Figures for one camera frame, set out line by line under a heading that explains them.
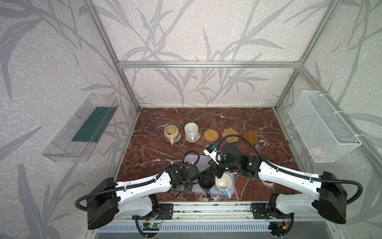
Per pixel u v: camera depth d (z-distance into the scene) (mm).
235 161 578
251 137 1023
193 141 990
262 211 743
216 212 753
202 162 657
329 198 390
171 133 1012
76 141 632
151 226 716
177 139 992
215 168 638
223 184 823
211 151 655
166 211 741
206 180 829
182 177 589
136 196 450
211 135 1031
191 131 997
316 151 724
